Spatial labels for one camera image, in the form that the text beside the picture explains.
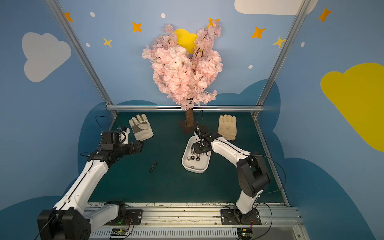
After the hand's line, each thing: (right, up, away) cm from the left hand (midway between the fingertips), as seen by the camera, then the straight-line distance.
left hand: (135, 142), depth 83 cm
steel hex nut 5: (+35, -12, +13) cm, 40 cm away
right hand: (+37, -4, +9) cm, 38 cm away
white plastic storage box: (+32, -14, +12) cm, 37 cm away
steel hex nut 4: (+32, -9, +16) cm, 36 cm away
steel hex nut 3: (+8, -16, +8) cm, 20 cm away
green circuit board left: (-3, -43, -11) cm, 44 cm away
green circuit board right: (+58, -44, -10) cm, 74 cm away
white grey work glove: (-7, +8, +28) cm, 30 cm away
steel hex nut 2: (+7, -18, +8) cm, 21 cm away
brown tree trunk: (+30, +16, +22) cm, 40 cm away
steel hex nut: (+9, -14, +10) cm, 19 cm away
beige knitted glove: (+59, +9, +32) cm, 68 cm away
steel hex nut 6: (+30, -12, +13) cm, 34 cm away
